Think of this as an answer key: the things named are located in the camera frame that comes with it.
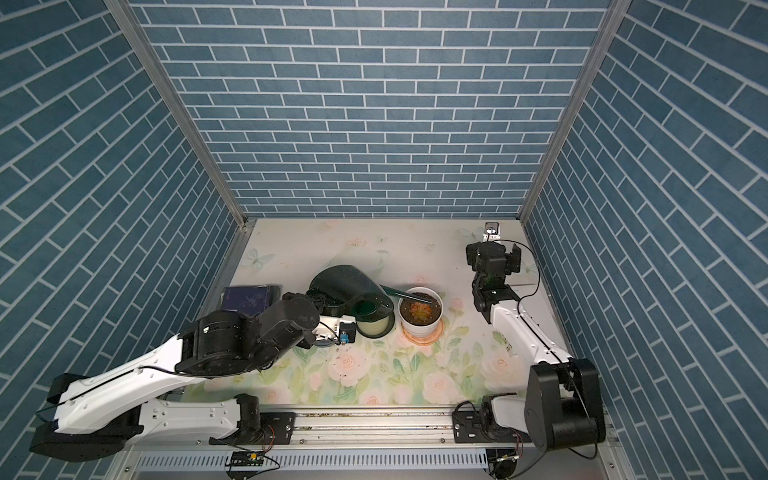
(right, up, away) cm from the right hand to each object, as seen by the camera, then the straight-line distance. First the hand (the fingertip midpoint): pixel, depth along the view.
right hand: (501, 245), depth 84 cm
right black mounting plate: (-10, -45, -10) cm, 47 cm away
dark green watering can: (-42, -11, -15) cm, 45 cm away
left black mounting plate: (-60, -46, -10) cm, 76 cm away
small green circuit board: (-66, -52, -12) cm, 85 cm away
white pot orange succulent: (-23, -21, -1) cm, 31 cm away
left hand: (-45, -12, -21) cm, 51 cm away
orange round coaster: (-21, -28, +5) cm, 35 cm away
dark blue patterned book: (-74, -16, +5) cm, 76 cm away
